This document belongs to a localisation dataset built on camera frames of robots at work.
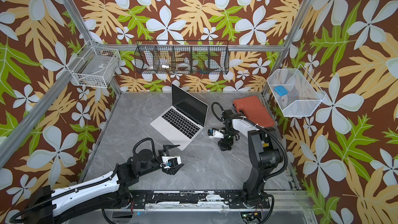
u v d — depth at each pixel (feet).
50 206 1.38
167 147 2.22
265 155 1.61
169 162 1.99
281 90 2.83
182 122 3.34
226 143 2.69
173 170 2.21
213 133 2.76
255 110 3.59
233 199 2.45
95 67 2.82
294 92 2.73
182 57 3.18
